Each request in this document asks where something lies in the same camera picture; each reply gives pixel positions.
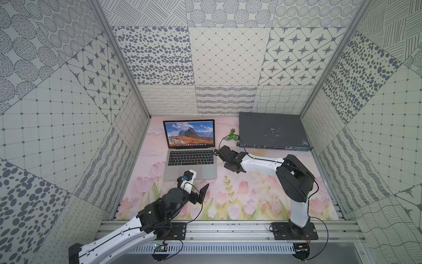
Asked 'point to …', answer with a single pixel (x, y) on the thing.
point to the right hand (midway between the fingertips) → (236, 156)
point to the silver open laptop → (192, 143)
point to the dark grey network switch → (273, 131)
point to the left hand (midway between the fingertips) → (197, 176)
